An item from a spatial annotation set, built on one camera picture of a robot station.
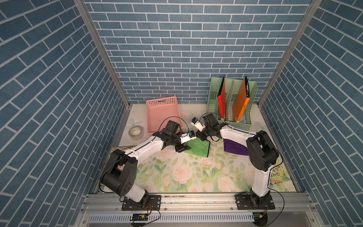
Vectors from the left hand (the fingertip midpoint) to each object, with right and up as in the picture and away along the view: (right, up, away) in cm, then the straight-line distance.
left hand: (190, 142), depth 86 cm
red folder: (+19, +27, 0) cm, 33 cm away
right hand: (+5, +5, +10) cm, 12 cm away
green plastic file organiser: (+31, +39, +19) cm, 53 cm away
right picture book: (+52, -21, -4) cm, 57 cm away
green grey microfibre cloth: (+6, -5, +7) cm, 10 cm away
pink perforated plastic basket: (-25, +20, +31) cm, 45 cm away
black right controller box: (+35, -36, -15) cm, 53 cm away
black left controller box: (-27, -36, -14) cm, 47 cm away
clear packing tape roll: (-39, +4, +15) cm, 42 cm away
